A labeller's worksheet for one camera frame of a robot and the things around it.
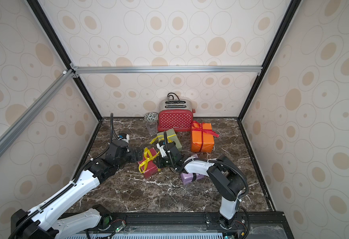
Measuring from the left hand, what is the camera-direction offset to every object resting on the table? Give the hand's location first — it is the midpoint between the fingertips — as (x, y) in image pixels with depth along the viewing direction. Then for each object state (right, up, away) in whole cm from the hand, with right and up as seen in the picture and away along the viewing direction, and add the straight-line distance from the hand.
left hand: (140, 149), depth 78 cm
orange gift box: (+36, +4, +17) cm, 39 cm away
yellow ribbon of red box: (+2, -6, +10) cm, 12 cm away
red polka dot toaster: (+19, +21, +22) cm, 36 cm away
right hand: (+9, -7, +11) cm, 16 cm away
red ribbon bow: (+35, +12, +22) cm, 43 cm away
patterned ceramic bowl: (-1, +21, +39) cm, 45 cm away
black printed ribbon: (+29, -16, +5) cm, 34 cm away
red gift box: (+2, -10, +8) cm, 12 cm away
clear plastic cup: (+1, +13, +32) cm, 34 cm away
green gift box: (+18, +4, +20) cm, 27 cm away
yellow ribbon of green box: (+10, +5, +21) cm, 24 cm away
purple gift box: (+25, -16, +4) cm, 30 cm away
